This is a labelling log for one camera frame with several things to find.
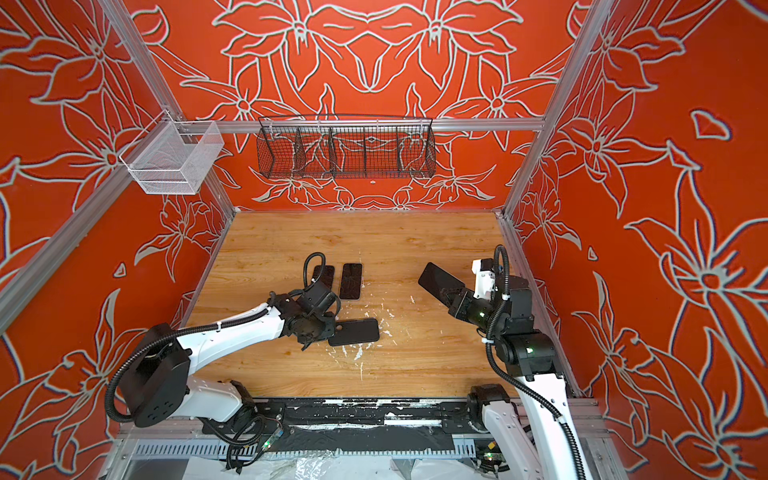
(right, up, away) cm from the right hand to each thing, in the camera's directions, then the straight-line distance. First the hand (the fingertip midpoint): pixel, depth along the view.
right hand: (439, 291), depth 69 cm
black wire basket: (-26, +44, +30) cm, 59 cm away
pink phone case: (-24, -2, +33) cm, 41 cm away
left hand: (-27, -14, +15) cm, 34 cm away
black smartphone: (-24, -2, +33) cm, 41 cm away
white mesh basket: (-79, +38, +24) cm, 91 cm away
